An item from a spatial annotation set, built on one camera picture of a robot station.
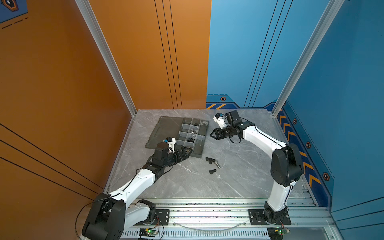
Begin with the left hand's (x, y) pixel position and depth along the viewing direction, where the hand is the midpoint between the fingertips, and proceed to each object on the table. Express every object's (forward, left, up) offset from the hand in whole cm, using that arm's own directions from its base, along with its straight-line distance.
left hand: (188, 151), depth 83 cm
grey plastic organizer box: (+22, 0, -11) cm, 24 cm away
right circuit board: (-36, -43, -14) cm, 58 cm away
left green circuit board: (-36, +19, -15) cm, 43 cm away
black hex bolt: (-6, -14, -12) cm, 19 cm away
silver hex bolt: (-1, -17, -12) cm, 21 cm away
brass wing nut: (-1, 0, +5) cm, 5 cm away
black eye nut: (+16, 0, -12) cm, 20 cm away
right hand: (+12, -14, 0) cm, 19 cm away
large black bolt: (+1, -13, -11) cm, 17 cm away
